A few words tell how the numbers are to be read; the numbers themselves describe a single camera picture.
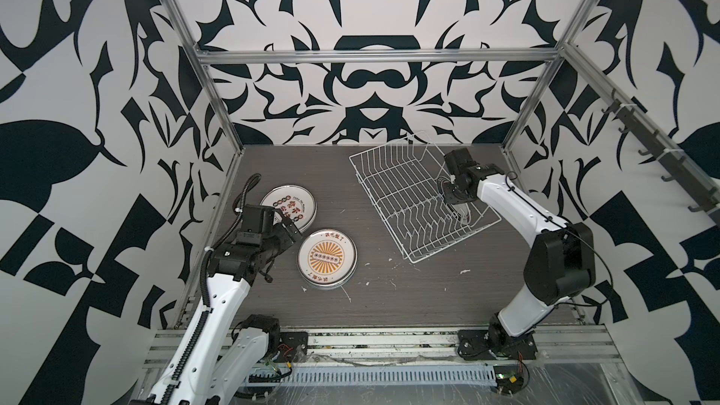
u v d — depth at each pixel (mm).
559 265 458
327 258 862
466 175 646
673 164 579
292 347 728
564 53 882
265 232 578
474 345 743
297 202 993
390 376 713
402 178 1077
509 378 711
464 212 915
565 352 756
